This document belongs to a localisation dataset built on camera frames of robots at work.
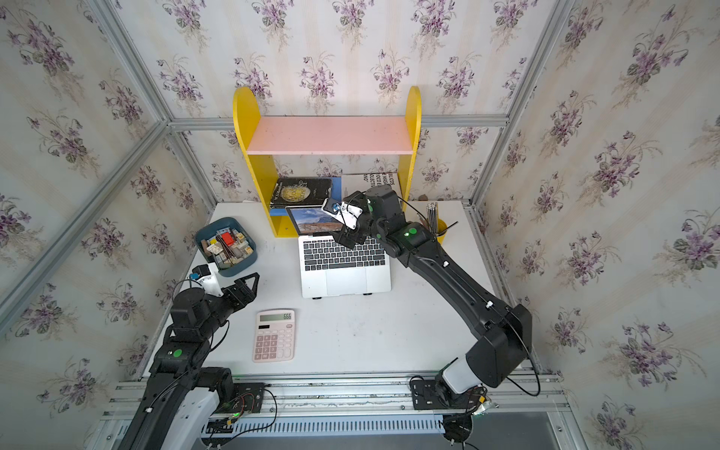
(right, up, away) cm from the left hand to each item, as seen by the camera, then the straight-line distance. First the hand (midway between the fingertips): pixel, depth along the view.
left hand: (254, 282), depth 75 cm
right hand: (+25, +19, -1) cm, 31 cm away
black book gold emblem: (+7, +28, +27) cm, 39 cm away
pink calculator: (+3, -17, +7) cm, 19 cm away
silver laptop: (+19, +2, +15) cm, 24 cm away
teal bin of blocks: (-21, +8, +28) cm, 36 cm away
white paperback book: (+26, +32, +33) cm, 53 cm away
